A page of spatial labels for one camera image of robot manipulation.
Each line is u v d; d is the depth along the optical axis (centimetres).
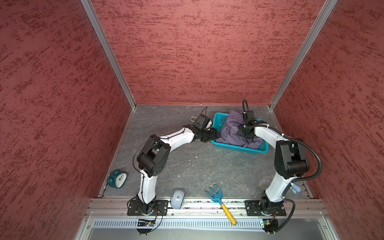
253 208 74
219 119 104
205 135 79
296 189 78
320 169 43
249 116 77
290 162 50
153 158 50
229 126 88
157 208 74
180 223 77
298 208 76
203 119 74
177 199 69
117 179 77
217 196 76
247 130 72
